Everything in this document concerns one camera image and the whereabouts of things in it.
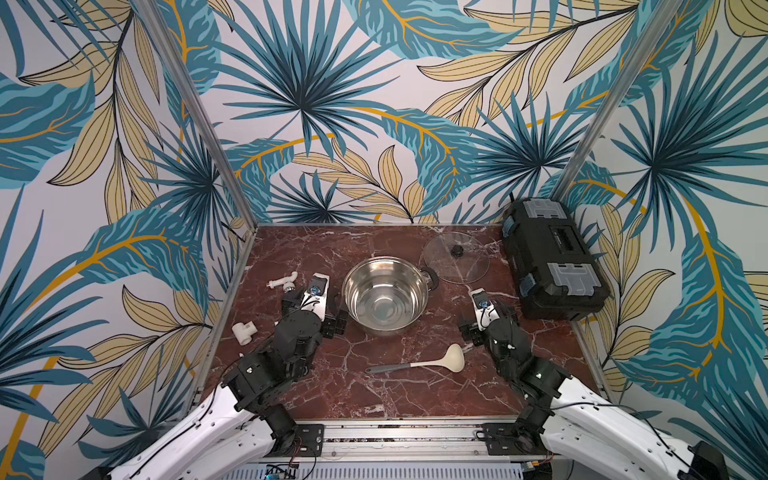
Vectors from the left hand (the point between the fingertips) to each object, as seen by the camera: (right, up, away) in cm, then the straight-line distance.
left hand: (322, 298), depth 70 cm
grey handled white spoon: (+34, -20, +16) cm, 42 cm away
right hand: (+40, -3, +8) cm, 41 cm away
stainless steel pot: (+15, -3, +30) cm, 34 cm away
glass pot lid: (+40, +9, +39) cm, 57 cm away
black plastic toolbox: (+63, +4, +15) cm, 65 cm away
